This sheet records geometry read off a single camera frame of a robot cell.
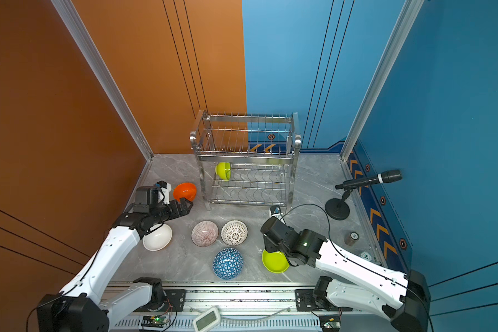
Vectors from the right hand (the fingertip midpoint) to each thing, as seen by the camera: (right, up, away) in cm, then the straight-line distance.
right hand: (270, 235), depth 76 cm
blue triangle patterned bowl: (-17, -13, +5) cm, 21 cm away
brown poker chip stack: (+33, -3, +6) cm, 34 cm away
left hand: (-34, +11, +7) cm, 37 cm away
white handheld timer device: (-22, -26, -8) cm, 35 cm away
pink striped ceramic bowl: (-28, -3, +13) cm, 31 cm away
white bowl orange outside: (-45, -4, +7) cm, 46 cm away
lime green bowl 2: (+2, -12, +4) cm, 13 cm away
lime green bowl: (-21, +25, +23) cm, 40 cm away
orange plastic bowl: (-41, +15, +26) cm, 51 cm away
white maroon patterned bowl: (-15, -3, +13) cm, 20 cm away
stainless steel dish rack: (-10, +31, +37) cm, 49 cm away
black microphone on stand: (+34, +7, +20) cm, 40 cm away
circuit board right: (+20, -28, -6) cm, 35 cm away
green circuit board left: (-40, -28, -6) cm, 49 cm away
